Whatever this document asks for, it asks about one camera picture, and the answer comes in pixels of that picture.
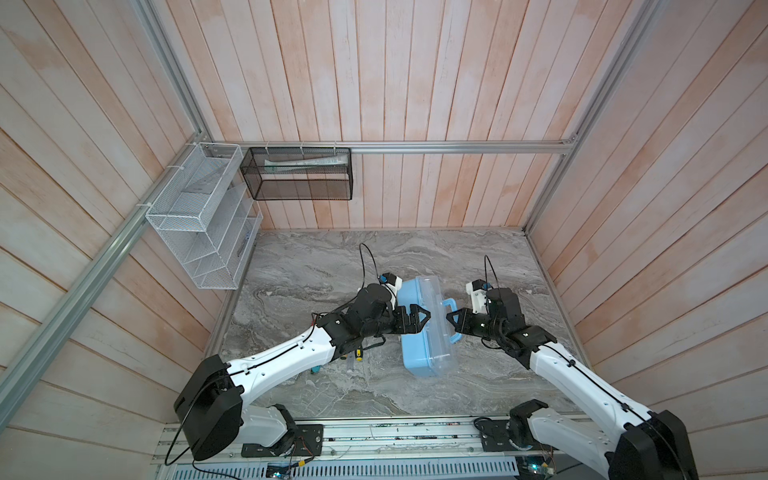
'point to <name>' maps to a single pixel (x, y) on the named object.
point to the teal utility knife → (315, 369)
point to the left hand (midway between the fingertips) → (417, 323)
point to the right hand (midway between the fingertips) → (447, 314)
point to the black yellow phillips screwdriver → (359, 354)
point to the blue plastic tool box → (428, 353)
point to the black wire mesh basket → (299, 173)
